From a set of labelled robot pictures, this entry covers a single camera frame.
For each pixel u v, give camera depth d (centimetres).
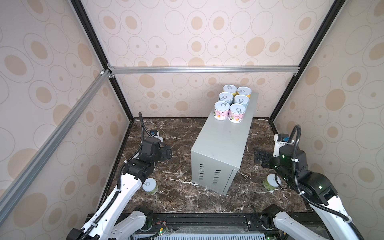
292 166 43
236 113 67
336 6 68
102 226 39
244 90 78
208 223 75
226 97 75
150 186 80
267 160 57
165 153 68
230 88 80
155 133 65
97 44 80
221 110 70
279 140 55
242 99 73
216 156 60
